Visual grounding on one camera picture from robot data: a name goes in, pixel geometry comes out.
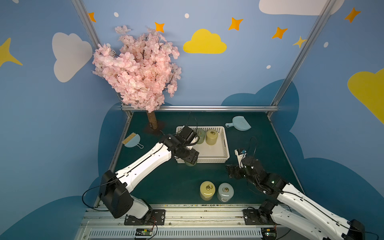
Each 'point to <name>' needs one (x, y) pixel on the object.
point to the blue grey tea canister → (225, 192)
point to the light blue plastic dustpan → (239, 123)
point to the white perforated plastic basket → (218, 153)
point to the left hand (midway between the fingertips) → (190, 153)
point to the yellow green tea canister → (211, 136)
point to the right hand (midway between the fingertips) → (235, 162)
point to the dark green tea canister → (190, 164)
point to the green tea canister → (201, 133)
